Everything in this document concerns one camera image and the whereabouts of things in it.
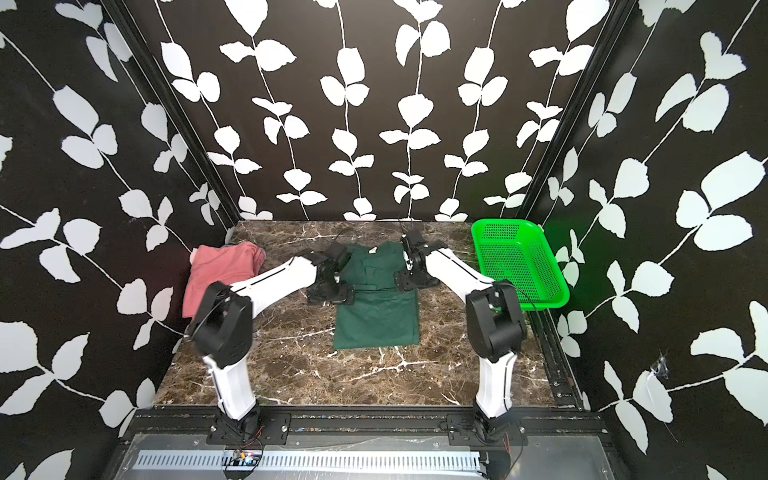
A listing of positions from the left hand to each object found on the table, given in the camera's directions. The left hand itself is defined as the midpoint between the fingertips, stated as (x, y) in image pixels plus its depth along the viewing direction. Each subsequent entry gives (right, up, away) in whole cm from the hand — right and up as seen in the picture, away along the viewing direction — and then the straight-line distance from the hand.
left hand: (342, 297), depth 92 cm
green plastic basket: (+66, +14, +23) cm, 71 cm away
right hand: (+21, +5, +3) cm, 22 cm away
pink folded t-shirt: (-41, +10, +9) cm, 43 cm away
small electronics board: (-20, -35, -21) cm, 46 cm away
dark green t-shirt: (+12, -6, +3) cm, 14 cm away
